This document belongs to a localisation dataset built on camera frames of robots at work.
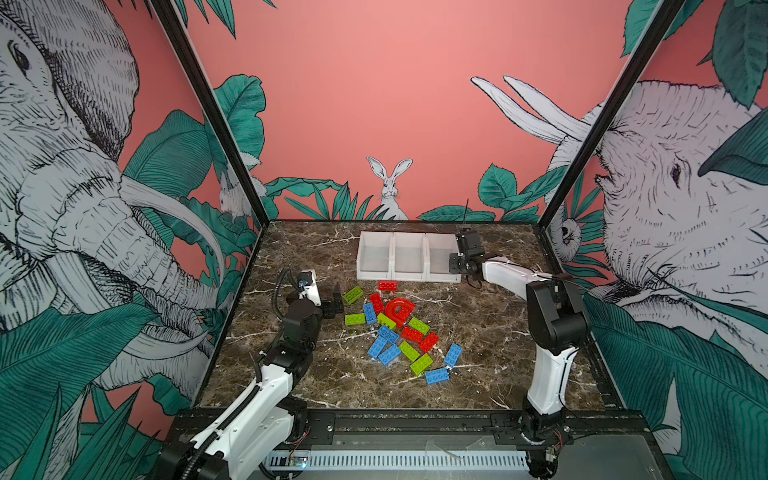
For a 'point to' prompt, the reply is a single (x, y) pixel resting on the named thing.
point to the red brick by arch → (377, 303)
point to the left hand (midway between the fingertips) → (323, 280)
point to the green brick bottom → (421, 364)
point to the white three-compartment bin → (406, 256)
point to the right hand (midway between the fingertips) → (455, 255)
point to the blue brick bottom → (437, 376)
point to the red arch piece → (399, 310)
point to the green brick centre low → (409, 351)
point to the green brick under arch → (385, 320)
